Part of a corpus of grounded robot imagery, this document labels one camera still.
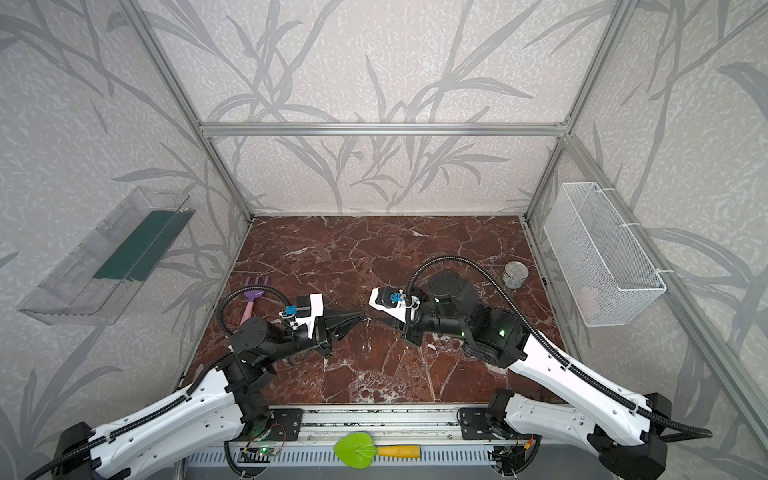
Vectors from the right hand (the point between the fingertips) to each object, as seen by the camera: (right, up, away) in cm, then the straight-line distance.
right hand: (381, 298), depth 62 cm
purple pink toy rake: (-45, -6, +35) cm, 57 cm away
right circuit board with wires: (+31, -41, +10) cm, 52 cm away
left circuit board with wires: (-28, -38, +11) cm, 49 cm away
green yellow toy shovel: (-6, -37, +7) cm, 38 cm away
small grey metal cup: (+41, +1, +35) cm, 54 cm away
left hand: (-3, -2, -3) cm, 5 cm away
